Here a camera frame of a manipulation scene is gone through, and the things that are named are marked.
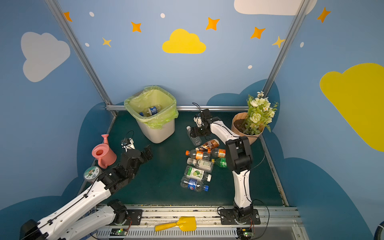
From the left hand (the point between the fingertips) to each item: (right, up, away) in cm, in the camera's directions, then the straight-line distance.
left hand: (146, 149), depth 78 cm
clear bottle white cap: (+27, +2, +21) cm, 34 cm away
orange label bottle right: (+43, -5, +15) cm, 46 cm away
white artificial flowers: (+63, +19, +5) cm, 67 cm away
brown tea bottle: (+37, 0, +19) cm, 42 cm away
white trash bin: (+1, +6, +17) cm, 18 cm away
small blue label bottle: (-2, +24, +22) cm, 33 cm away
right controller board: (+51, -40, -7) cm, 65 cm away
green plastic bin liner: (-4, +27, +26) cm, 38 cm away
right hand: (+27, +8, +21) cm, 35 cm away
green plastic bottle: (+43, -10, +12) cm, 45 cm away
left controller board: (-11, -39, -7) cm, 41 cm away
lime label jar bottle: (+27, -15, +8) cm, 32 cm away
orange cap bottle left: (+29, -6, +14) cm, 33 cm away
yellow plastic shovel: (+21, -36, -6) cm, 42 cm away
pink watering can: (-25, -5, +6) cm, 26 cm away
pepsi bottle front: (+26, -20, +2) cm, 32 cm away
